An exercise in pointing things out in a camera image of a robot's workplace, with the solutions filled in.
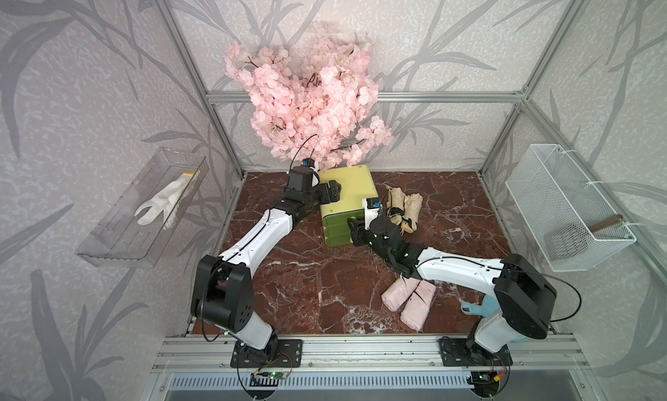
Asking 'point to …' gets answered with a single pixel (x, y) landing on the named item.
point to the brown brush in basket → (564, 241)
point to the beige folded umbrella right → (412, 205)
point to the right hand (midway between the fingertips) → (350, 218)
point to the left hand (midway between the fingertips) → (332, 188)
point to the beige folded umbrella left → (395, 207)
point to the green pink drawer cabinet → (357, 182)
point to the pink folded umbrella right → (413, 315)
